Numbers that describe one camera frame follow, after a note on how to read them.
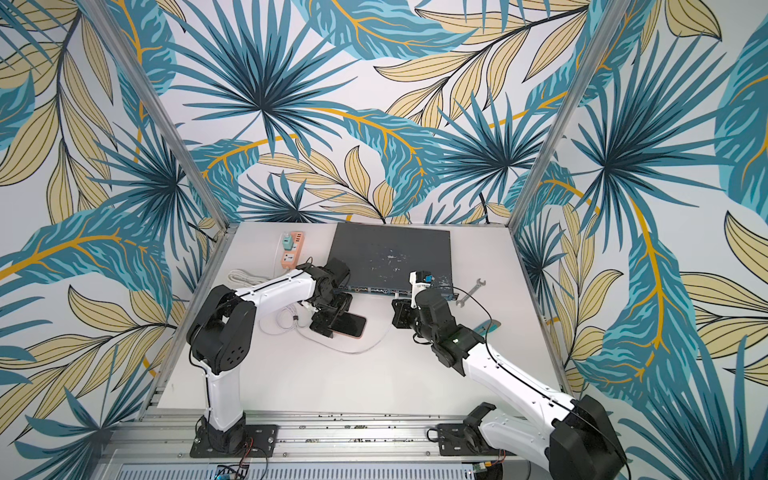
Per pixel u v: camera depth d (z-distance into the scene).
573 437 0.39
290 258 1.07
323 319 0.83
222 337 0.50
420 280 0.70
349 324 0.99
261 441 0.73
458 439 0.73
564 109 0.86
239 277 1.00
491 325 0.93
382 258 1.06
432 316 0.60
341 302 0.85
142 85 0.79
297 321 0.94
